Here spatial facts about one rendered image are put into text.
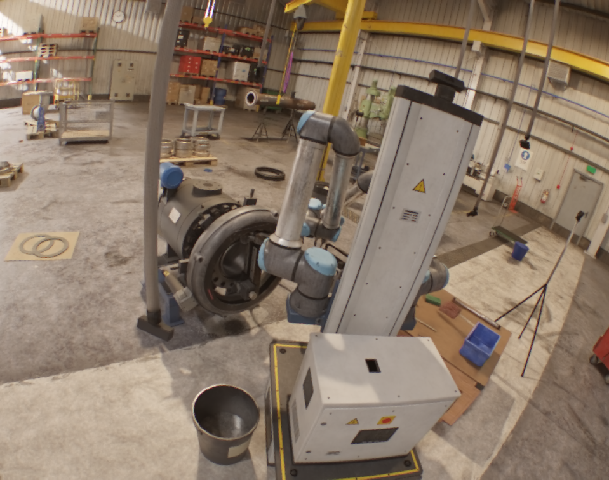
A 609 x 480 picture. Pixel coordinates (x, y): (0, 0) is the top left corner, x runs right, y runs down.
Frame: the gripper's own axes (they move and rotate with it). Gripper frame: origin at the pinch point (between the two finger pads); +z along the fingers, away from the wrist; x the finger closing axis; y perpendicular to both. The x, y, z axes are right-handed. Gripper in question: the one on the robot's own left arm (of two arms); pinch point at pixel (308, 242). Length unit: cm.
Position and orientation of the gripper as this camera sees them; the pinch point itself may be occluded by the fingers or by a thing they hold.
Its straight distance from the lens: 199.0
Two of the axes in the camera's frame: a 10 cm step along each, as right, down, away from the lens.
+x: -9.9, -1.1, 0.1
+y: 0.9, -7.6, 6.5
